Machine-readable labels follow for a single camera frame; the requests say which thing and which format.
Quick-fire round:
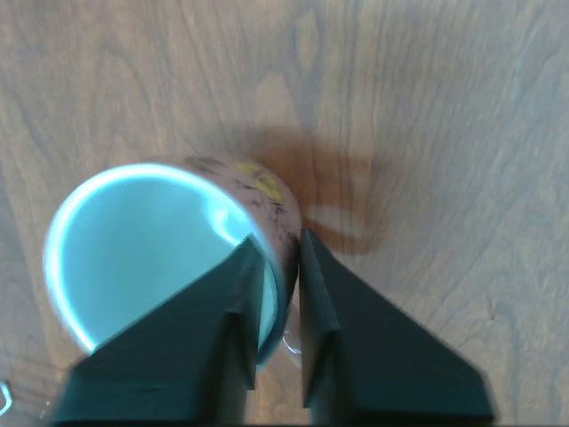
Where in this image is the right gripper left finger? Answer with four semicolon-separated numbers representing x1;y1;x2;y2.
55;238;264;425

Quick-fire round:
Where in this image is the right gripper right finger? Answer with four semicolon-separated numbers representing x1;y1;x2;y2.
299;229;494;423

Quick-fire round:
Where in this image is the white floral mug pink handle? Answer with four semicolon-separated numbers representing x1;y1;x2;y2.
43;156;301;365

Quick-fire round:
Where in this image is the white wire dish rack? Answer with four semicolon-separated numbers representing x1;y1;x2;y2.
0;382;13;416

